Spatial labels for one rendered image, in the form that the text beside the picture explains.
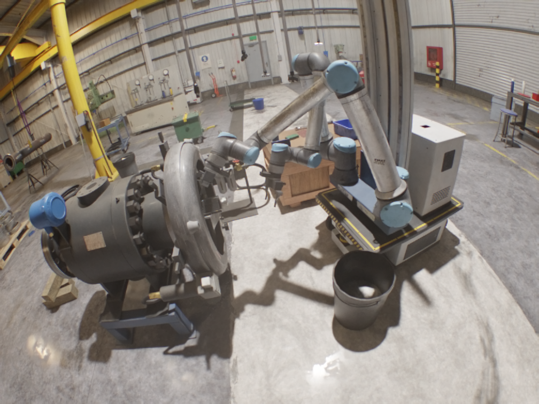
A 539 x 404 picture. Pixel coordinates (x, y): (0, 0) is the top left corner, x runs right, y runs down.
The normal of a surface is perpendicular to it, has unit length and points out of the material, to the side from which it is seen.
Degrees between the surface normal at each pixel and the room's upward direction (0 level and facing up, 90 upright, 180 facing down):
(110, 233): 59
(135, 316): 0
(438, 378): 0
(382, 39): 90
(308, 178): 90
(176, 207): 53
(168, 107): 90
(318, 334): 0
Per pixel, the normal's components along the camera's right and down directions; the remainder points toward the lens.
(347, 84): -0.40, 0.48
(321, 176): 0.20, 0.52
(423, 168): -0.94, 0.29
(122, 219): 0.04, -0.16
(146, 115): -0.08, 0.57
